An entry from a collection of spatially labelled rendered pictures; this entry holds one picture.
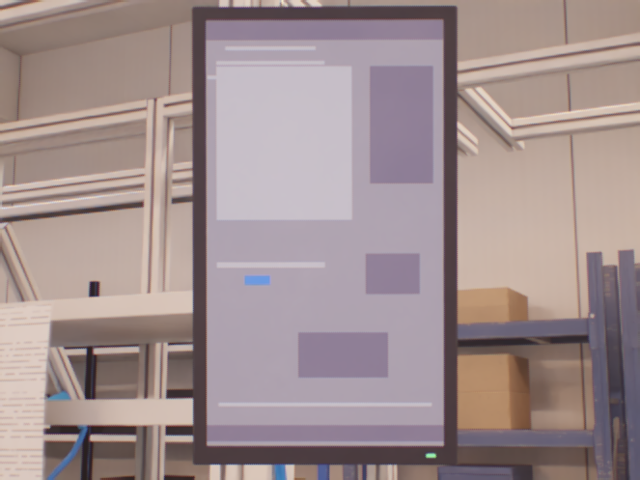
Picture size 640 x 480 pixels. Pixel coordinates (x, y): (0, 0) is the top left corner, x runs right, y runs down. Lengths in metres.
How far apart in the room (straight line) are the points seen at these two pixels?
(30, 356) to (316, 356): 0.60
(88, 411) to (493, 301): 2.89
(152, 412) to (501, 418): 2.84
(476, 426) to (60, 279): 2.85
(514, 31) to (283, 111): 4.03
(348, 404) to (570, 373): 3.61
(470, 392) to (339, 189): 3.25
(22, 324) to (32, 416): 0.14
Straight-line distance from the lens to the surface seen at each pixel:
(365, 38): 1.11
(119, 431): 5.07
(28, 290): 2.69
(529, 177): 4.85
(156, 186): 2.19
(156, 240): 2.17
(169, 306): 1.56
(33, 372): 1.57
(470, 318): 4.33
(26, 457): 1.57
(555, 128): 2.39
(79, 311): 1.66
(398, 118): 1.10
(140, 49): 6.11
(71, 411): 1.66
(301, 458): 1.12
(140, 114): 2.27
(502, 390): 4.26
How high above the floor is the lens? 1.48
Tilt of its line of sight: 11 degrees up
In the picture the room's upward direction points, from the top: straight up
